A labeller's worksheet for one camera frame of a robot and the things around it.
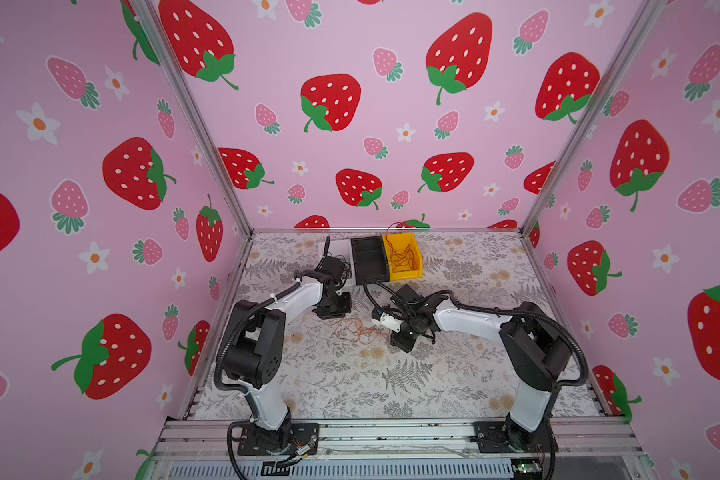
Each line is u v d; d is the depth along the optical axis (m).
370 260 1.07
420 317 0.68
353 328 0.93
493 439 0.73
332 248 1.06
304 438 0.74
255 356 0.48
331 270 0.78
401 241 1.12
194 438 0.75
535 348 0.48
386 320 0.82
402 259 1.11
